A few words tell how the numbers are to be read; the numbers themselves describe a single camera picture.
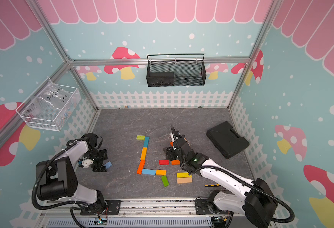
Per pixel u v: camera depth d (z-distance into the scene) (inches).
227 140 38.2
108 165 34.9
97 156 29.1
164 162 36.1
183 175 33.5
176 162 27.7
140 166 34.5
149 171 33.7
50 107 28.6
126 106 49.0
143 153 37.1
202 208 29.1
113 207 29.3
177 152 26.7
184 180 32.7
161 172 33.6
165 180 32.8
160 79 35.8
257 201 15.6
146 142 39.3
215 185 31.5
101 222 28.4
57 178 18.1
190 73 37.1
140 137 40.3
